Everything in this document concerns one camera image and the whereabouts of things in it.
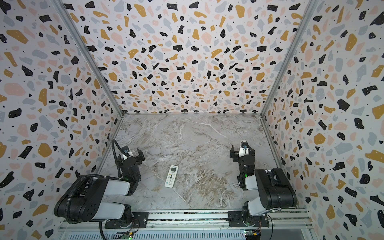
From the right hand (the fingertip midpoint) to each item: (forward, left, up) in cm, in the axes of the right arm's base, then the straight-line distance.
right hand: (240, 143), depth 89 cm
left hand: (-6, +65, +1) cm, 66 cm away
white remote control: (-17, +40, -10) cm, 45 cm away
